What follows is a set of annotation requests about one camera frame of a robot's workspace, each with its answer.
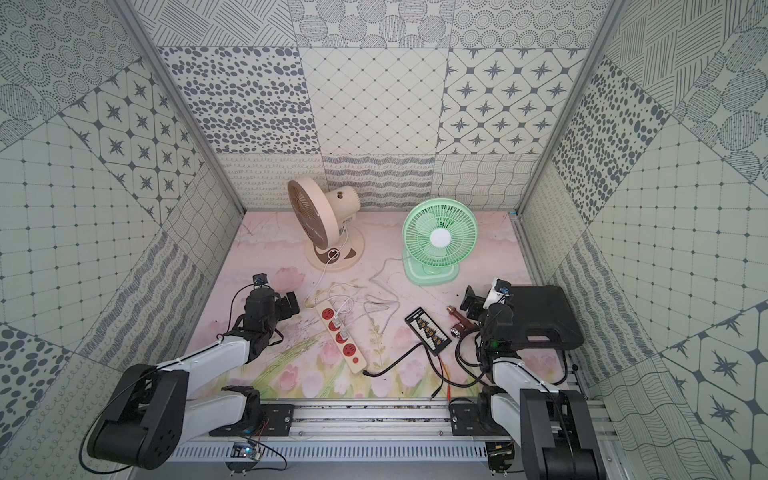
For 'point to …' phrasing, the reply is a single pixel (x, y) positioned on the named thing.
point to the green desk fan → (437, 236)
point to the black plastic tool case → (543, 318)
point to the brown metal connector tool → (463, 327)
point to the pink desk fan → (324, 219)
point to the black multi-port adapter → (428, 331)
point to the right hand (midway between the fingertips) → (484, 293)
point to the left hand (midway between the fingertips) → (274, 293)
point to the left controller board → (243, 458)
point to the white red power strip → (347, 345)
